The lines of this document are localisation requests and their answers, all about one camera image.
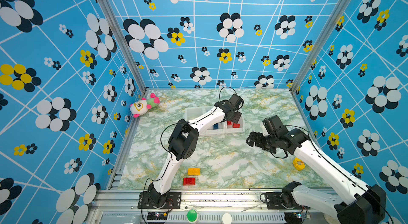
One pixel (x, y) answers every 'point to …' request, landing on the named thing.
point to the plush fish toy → (138, 107)
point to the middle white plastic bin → (220, 128)
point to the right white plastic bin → (230, 127)
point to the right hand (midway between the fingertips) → (253, 143)
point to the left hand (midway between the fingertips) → (235, 114)
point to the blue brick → (215, 126)
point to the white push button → (227, 218)
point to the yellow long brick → (194, 171)
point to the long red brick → (229, 122)
